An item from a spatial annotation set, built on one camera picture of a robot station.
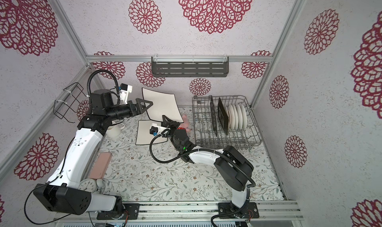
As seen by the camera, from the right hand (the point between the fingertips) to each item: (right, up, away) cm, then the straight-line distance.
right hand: (166, 112), depth 77 cm
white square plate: (-3, +5, +12) cm, 13 cm away
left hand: (-7, +2, -7) cm, 10 cm away
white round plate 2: (+47, -2, +18) cm, 50 cm away
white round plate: (+44, -2, +19) cm, 48 cm away
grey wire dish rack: (+22, -15, +26) cm, 38 cm away
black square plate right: (+33, -1, +15) cm, 36 cm away
